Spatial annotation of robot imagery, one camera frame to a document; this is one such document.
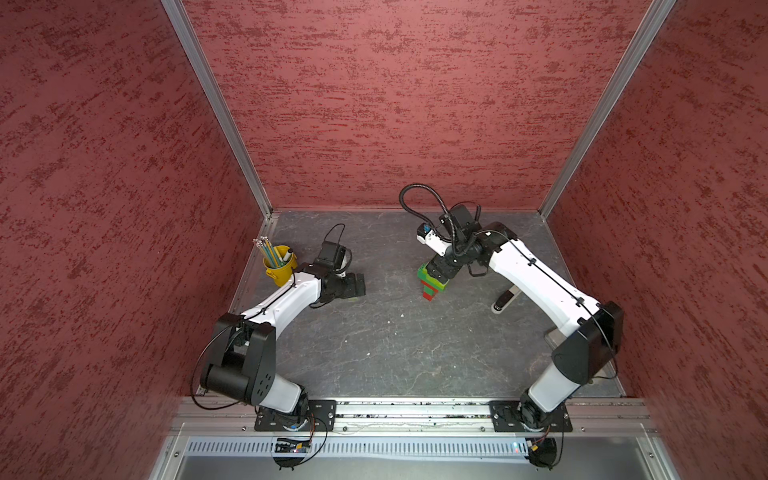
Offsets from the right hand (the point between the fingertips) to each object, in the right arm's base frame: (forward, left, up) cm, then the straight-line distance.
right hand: (442, 265), depth 82 cm
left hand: (-3, +27, -11) cm, 29 cm away
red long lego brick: (-1, +2, -11) cm, 11 cm away
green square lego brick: (-1, +3, -13) cm, 14 cm away
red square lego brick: (-1, +3, -17) cm, 17 cm away
